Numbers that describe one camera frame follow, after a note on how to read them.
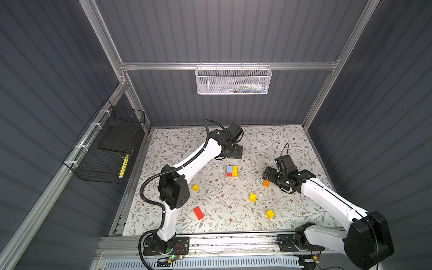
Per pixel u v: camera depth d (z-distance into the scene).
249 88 0.92
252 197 0.87
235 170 0.96
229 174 0.94
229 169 0.94
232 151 0.76
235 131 0.67
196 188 0.90
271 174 0.77
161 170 0.51
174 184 0.49
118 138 0.74
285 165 0.66
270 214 0.81
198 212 0.83
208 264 0.77
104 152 0.73
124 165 0.69
